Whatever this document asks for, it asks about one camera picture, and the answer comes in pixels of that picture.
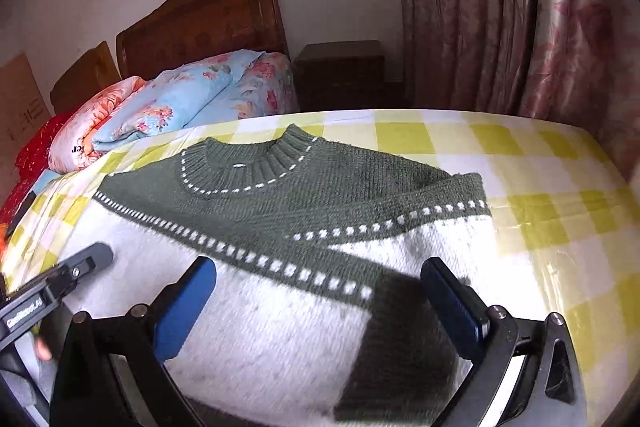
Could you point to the dark wooden nightstand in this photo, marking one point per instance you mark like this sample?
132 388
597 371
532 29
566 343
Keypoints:
344 75

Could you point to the red dotted blanket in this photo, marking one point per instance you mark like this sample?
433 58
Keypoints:
31 161

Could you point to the light wooden wardrobe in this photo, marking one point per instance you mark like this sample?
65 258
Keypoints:
22 113

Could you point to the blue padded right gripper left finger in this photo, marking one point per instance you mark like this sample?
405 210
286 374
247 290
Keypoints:
159 335

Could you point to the pink orange floral quilt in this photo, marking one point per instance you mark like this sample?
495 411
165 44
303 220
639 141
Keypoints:
71 149

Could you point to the small dark wooden headboard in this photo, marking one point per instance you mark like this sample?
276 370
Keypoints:
90 74

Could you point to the yellow white checkered bedsheet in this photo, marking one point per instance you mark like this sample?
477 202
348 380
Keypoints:
558 202

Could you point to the pink floral pillow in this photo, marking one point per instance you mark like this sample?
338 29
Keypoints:
261 86

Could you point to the large dark wooden headboard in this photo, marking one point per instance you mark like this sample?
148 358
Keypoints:
185 31

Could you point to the green white knit sweater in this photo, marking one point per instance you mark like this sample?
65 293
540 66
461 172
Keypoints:
318 317

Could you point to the pink floral curtain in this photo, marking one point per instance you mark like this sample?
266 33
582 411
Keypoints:
569 61

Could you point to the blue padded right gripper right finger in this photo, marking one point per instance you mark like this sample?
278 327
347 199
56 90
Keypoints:
485 336

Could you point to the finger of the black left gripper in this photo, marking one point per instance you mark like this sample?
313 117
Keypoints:
63 278

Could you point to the light blue floral quilt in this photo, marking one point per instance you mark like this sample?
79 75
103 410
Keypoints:
172 99

